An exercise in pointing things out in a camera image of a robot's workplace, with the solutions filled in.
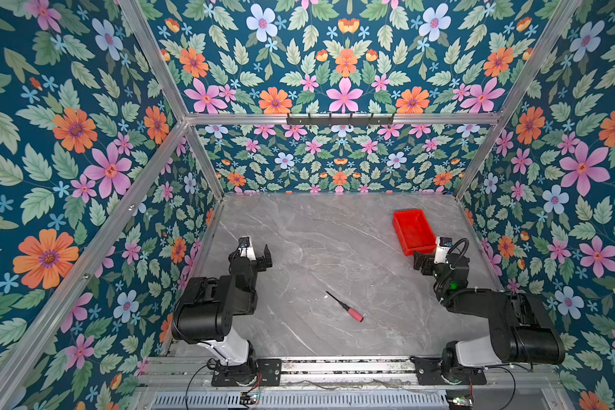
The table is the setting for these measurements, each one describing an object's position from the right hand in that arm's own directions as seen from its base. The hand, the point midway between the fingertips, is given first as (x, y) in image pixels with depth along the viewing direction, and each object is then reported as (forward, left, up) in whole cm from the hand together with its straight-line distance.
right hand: (435, 250), depth 92 cm
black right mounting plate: (-38, +9, -7) cm, 40 cm away
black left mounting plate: (-40, +56, -7) cm, 69 cm away
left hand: (-1, +67, +2) cm, 67 cm away
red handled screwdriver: (-21, +30, -8) cm, 38 cm away
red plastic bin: (+12, +4, -5) cm, 13 cm away
